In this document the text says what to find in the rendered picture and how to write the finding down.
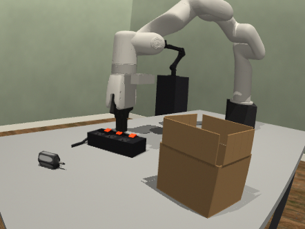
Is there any brown cardboard box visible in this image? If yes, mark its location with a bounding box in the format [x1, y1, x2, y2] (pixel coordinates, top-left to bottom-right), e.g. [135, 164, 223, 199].
[157, 114, 255, 218]

